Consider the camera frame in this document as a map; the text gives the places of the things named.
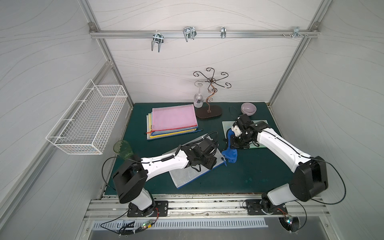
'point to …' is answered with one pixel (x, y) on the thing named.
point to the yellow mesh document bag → (150, 127)
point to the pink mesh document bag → (172, 117)
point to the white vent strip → (129, 223)
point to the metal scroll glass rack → (210, 111)
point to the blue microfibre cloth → (230, 155)
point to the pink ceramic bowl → (248, 108)
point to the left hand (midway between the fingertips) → (213, 161)
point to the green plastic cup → (123, 149)
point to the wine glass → (198, 98)
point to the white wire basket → (82, 127)
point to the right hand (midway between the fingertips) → (230, 145)
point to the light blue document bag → (155, 132)
